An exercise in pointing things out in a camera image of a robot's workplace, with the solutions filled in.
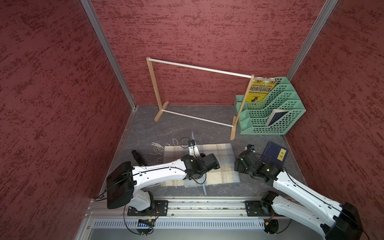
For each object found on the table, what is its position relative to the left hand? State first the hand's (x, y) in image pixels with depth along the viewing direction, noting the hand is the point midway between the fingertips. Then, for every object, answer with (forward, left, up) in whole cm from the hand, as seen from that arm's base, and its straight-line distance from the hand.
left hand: (198, 159), depth 79 cm
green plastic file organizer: (+40, -56, +11) cm, 70 cm away
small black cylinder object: (+6, +38, -12) cm, 41 cm away
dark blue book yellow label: (+10, -50, -13) cm, 53 cm away
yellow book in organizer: (+52, -45, +8) cm, 69 cm away
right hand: (-2, -24, -5) cm, 25 cm away
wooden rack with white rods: (+46, +29, -10) cm, 56 cm away
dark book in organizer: (+29, -50, +4) cm, 58 cm away
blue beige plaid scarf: (-3, -18, -11) cm, 21 cm away
